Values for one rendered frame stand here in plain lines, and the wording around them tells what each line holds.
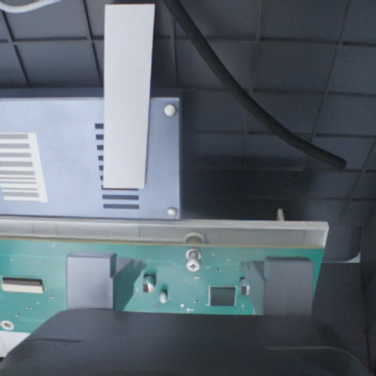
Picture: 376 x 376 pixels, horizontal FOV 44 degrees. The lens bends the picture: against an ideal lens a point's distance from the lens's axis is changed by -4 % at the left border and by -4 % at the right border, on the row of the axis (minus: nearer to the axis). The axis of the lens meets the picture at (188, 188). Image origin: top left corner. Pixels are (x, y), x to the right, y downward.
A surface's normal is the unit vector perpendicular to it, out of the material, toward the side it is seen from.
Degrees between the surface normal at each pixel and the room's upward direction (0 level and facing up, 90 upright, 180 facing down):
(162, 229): 90
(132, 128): 90
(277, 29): 90
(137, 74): 90
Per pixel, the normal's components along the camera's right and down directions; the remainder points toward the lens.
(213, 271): -0.04, 0.54
